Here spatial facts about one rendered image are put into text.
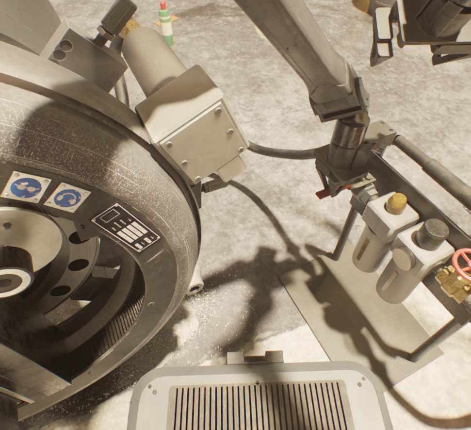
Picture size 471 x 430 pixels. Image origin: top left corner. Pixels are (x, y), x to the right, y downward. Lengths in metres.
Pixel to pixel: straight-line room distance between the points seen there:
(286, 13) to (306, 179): 1.10
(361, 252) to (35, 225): 0.73
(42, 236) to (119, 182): 0.10
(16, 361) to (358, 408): 0.61
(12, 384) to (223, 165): 0.46
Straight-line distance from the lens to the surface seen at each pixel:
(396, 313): 1.24
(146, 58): 0.57
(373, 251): 0.91
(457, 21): 0.53
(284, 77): 2.08
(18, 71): 0.37
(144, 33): 0.64
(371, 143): 0.74
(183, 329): 1.14
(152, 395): 0.83
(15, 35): 0.72
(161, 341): 1.14
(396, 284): 0.89
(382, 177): 0.90
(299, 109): 1.85
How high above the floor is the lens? 1.06
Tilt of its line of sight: 49 degrees down
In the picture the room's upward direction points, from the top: straight up
